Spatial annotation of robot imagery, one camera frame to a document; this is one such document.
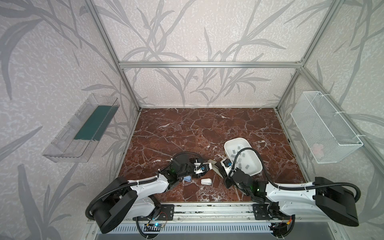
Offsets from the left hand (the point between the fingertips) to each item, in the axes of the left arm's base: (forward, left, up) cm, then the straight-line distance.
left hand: (209, 158), depth 81 cm
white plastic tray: (+4, -25, -11) cm, 27 cm away
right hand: (-3, -6, -4) cm, 8 cm away
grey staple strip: (+7, -23, -11) cm, 26 cm away
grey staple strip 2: (0, -24, -11) cm, 26 cm away
